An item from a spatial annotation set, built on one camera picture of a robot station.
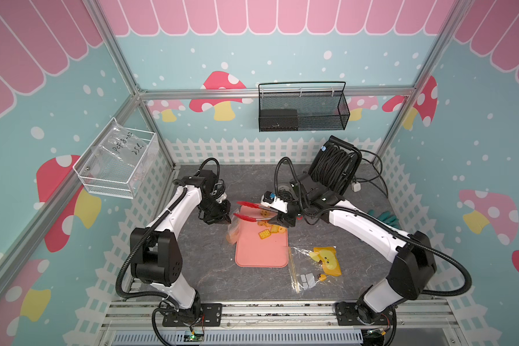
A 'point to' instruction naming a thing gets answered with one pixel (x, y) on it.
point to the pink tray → (261, 244)
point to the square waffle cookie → (264, 234)
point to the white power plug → (356, 187)
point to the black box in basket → (278, 120)
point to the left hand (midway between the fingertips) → (229, 223)
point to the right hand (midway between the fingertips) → (273, 212)
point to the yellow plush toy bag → (316, 270)
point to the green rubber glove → (387, 218)
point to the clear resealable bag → (233, 227)
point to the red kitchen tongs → (255, 206)
